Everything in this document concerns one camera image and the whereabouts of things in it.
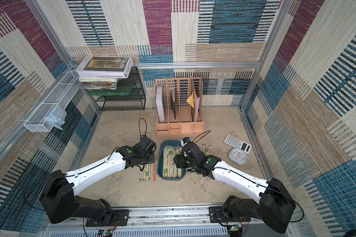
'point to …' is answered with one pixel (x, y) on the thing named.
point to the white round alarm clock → (238, 156)
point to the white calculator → (240, 145)
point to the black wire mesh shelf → (135, 101)
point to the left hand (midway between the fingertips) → (153, 156)
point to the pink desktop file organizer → (179, 107)
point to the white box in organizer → (159, 103)
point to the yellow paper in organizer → (191, 100)
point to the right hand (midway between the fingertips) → (178, 157)
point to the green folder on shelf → (119, 91)
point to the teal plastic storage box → (167, 169)
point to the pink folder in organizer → (197, 106)
